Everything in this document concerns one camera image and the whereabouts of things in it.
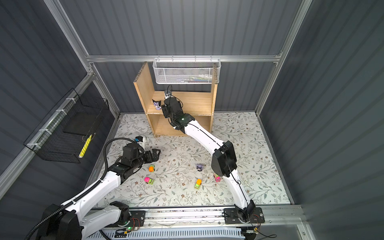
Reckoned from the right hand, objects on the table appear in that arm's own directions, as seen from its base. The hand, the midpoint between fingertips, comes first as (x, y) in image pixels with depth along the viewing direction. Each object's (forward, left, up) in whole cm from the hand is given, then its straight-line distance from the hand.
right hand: (170, 104), depth 86 cm
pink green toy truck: (-33, -27, -27) cm, 51 cm away
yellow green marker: (-29, +36, 0) cm, 46 cm away
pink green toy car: (-34, +13, -26) cm, 45 cm away
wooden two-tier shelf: (0, -17, -2) cm, 17 cm away
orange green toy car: (-28, +12, -26) cm, 40 cm away
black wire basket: (-22, +49, +1) cm, 54 cm away
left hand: (-22, +10, -16) cm, 29 cm away
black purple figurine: (-4, +6, +4) cm, 8 cm away
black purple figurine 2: (-28, -17, -25) cm, 40 cm away
